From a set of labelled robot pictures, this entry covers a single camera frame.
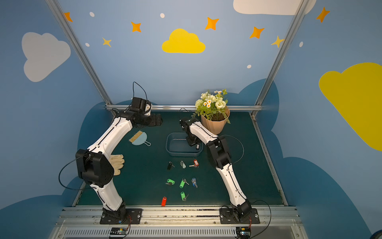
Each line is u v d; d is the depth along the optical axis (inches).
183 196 32.1
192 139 32.3
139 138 41.4
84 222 30.0
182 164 36.7
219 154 25.0
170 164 36.7
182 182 33.9
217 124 38.8
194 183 33.8
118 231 28.3
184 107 52.0
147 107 28.5
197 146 39.9
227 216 29.2
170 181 33.9
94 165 18.5
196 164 36.7
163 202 31.0
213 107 33.9
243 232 28.6
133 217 29.4
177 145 39.9
